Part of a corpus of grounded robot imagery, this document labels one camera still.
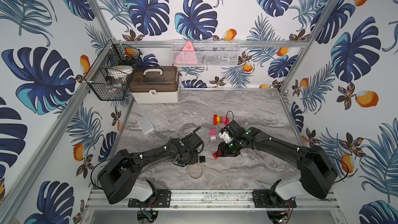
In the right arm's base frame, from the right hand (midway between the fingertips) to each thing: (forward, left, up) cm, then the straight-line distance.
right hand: (219, 154), depth 82 cm
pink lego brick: (+14, +3, -2) cm, 15 cm away
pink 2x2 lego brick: (+24, -5, -3) cm, 25 cm away
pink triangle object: (+46, +18, +29) cm, 58 cm away
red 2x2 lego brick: (+2, +2, -6) cm, 6 cm away
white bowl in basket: (+31, +52, +30) cm, 68 cm away
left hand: (-2, +13, -3) cm, 14 cm away
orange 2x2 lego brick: (+24, -3, -4) cm, 25 cm away
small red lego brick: (+25, -7, -5) cm, 26 cm away
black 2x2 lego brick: (-1, +9, -6) cm, 11 cm away
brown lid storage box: (+43, +41, +10) cm, 60 cm away
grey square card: (+21, +46, -6) cm, 51 cm away
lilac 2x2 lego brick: (+14, +3, -5) cm, 15 cm away
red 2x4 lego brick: (+26, +1, -5) cm, 26 cm away
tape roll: (-6, +13, -8) cm, 16 cm away
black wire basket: (+31, +59, +27) cm, 72 cm away
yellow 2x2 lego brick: (+25, -1, -4) cm, 26 cm away
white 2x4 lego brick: (+13, +3, -6) cm, 14 cm away
